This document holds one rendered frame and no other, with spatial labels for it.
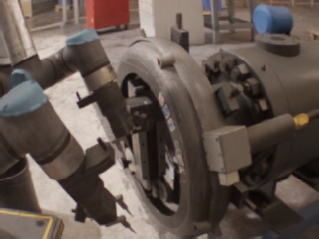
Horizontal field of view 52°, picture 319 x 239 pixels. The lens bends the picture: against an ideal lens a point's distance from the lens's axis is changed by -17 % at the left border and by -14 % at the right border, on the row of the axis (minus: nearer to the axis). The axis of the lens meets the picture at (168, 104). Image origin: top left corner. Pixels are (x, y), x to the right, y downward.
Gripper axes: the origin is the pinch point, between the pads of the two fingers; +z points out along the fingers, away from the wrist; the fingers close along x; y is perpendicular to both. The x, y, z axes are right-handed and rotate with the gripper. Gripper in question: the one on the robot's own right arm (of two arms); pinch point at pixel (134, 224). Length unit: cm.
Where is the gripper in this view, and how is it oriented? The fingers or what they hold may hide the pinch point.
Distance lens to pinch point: 76.6
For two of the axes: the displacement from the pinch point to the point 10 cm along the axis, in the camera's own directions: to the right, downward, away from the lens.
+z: 4.3, 7.6, 4.9
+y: -8.9, 4.5, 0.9
